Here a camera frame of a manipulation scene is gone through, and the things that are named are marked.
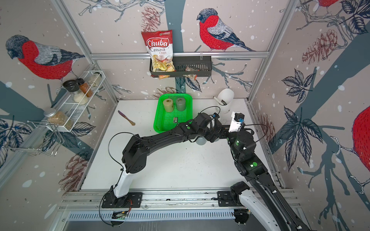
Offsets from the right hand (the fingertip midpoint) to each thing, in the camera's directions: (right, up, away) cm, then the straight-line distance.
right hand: (223, 117), depth 69 cm
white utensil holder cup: (+12, +14, +40) cm, 44 cm away
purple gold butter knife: (-60, -6, +38) cm, 71 cm away
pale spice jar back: (-73, +22, +15) cm, 78 cm away
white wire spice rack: (-74, +1, -5) cm, 74 cm away
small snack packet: (-17, +31, +23) cm, 42 cm away
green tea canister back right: (-24, +8, +41) cm, 48 cm away
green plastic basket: (-36, -5, +38) cm, 53 cm away
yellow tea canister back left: (-33, +8, +38) cm, 51 cm away
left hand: (0, -8, +13) cm, 15 cm away
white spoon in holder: (+5, +10, +37) cm, 39 cm away
